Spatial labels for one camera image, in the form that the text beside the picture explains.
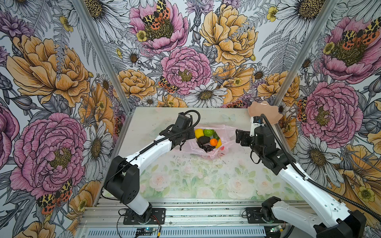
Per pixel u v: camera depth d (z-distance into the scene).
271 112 1.22
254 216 0.74
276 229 0.72
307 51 0.87
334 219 0.39
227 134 0.87
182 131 0.60
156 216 0.73
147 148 0.52
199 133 1.02
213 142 0.99
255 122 0.65
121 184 0.44
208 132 1.02
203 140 0.99
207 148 0.97
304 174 0.46
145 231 0.71
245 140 0.67
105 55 0.90
